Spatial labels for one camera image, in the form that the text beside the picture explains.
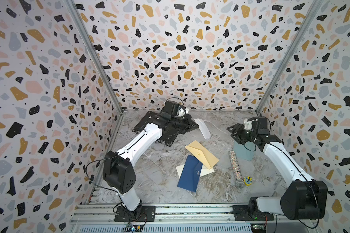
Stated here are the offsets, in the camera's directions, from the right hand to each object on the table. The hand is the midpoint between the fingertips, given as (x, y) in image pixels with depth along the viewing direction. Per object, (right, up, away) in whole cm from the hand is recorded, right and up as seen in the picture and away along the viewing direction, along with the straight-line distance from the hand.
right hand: (228, 130), depth 83 cm
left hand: (-17, +3, -8) cm, 19 cm away
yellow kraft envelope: (-14, -16, +9) cm, 23 cm away
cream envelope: (-13, -25, +6) cm, 28 cm away
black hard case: (-36, -5, +14) cm, 39 cm away
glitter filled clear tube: (+6, -29, 0) cm, 29 cm away
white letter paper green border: (-15, +1, -1) cm, 15 cm away
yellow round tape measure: (+12, -29, +2) cm, 32 cm away
